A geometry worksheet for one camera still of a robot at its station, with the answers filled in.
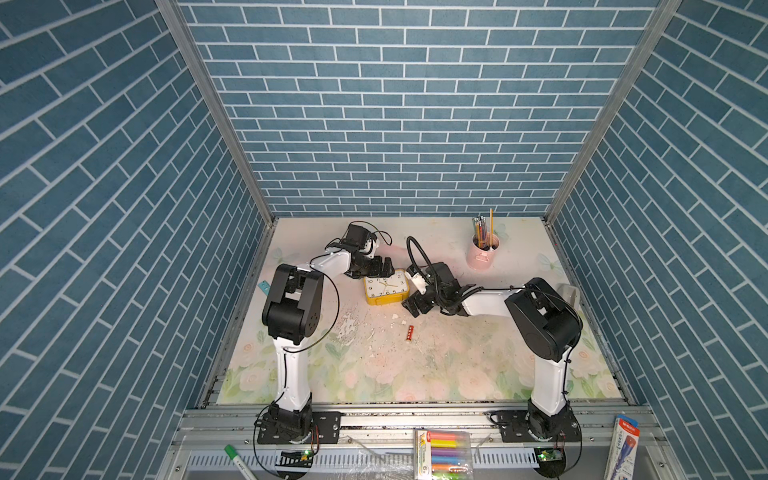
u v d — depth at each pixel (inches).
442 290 30.4
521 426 29.0
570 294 37.9
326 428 29.2
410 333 35.1
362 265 34.1
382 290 38.0
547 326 20.4
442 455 27.3
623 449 27.8
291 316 21.4
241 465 26.8
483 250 38.3
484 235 39.3
